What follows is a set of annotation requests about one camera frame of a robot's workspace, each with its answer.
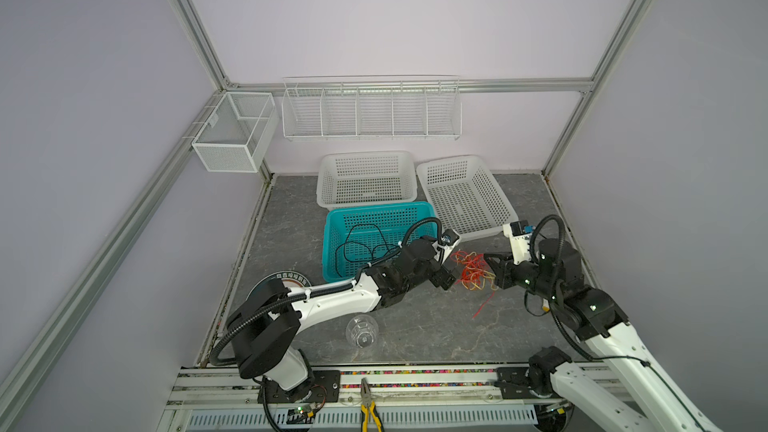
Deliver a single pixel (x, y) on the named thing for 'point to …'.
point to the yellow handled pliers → (367, 405)
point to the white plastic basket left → (366, 177)
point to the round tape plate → (291, 279)
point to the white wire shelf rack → (372, 107)
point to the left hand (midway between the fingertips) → (452, 256)
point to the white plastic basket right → (467, 197)
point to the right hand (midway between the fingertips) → (487, 257)
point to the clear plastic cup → (362, 331)
